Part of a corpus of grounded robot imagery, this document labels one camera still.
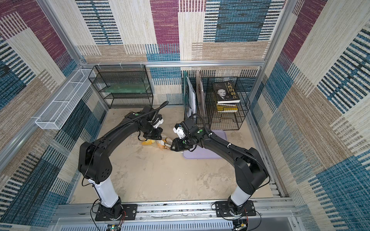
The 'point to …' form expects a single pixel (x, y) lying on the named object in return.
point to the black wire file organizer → (220, 121)
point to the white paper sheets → (191, 97)
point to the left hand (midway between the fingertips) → (162, 138)
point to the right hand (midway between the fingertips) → (176, 149)
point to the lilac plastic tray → (200, 152)
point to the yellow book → (226, 108)
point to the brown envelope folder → (201, 94)
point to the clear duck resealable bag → (165, 142)
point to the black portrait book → (226, 92)
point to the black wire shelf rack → (123, 85)
